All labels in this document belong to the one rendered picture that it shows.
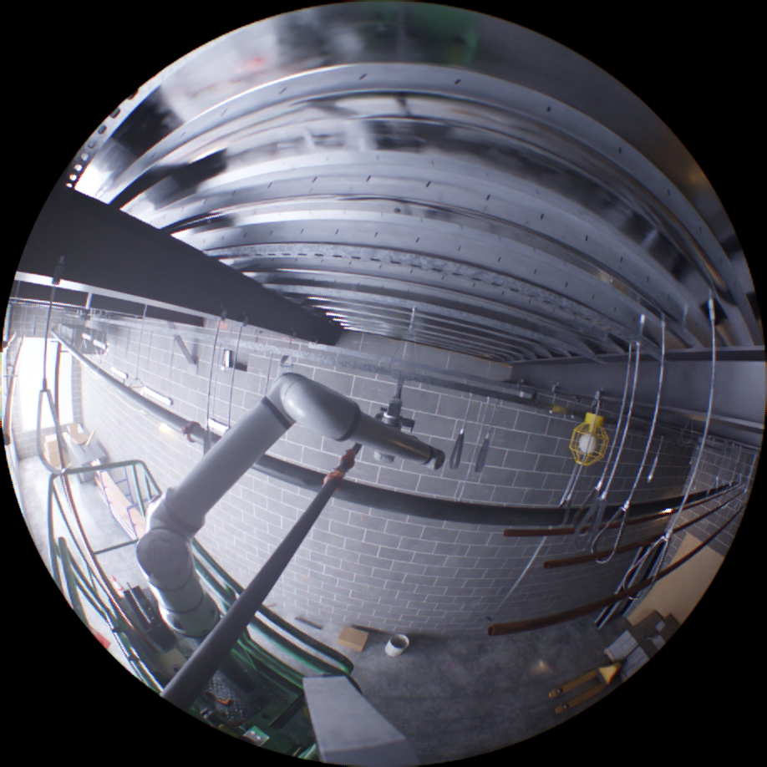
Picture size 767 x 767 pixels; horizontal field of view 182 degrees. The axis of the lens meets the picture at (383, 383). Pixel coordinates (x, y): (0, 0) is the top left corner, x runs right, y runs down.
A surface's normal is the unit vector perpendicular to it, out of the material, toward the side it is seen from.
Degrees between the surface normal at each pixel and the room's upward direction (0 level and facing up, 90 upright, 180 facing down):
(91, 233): 90
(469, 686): 0
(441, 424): 90
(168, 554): 12
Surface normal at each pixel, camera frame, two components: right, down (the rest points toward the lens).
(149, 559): 0.31, -0.90
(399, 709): 0.20, -0.98
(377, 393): -0.10, 0.06
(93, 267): 0.98, 0.20
